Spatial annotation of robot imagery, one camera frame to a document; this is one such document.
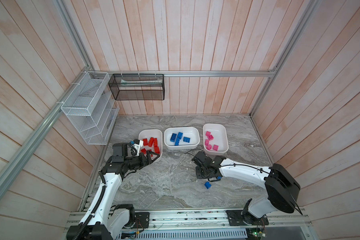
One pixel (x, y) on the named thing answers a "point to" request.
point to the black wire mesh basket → (138, 86)
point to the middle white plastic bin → (192, 132)
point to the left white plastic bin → (144, 133)
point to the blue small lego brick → (207, 185)
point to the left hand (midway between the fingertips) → (155, 161)
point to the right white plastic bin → (219, 132)
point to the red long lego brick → (143, 150)
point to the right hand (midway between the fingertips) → (197, 171)
